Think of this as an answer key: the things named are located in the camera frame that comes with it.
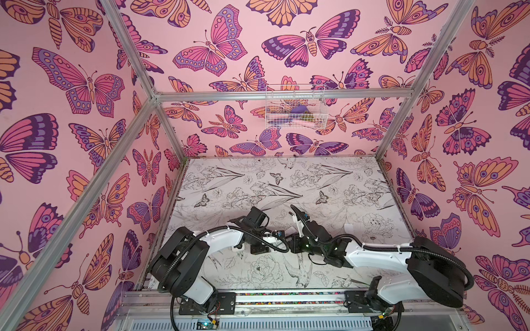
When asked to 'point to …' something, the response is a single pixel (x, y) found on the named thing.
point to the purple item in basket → (299, 109)
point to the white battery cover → (348, 228)
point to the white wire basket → (280, 98)
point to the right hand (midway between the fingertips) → (282, 238)
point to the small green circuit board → (205, 324)
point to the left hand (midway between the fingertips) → (268, 239)
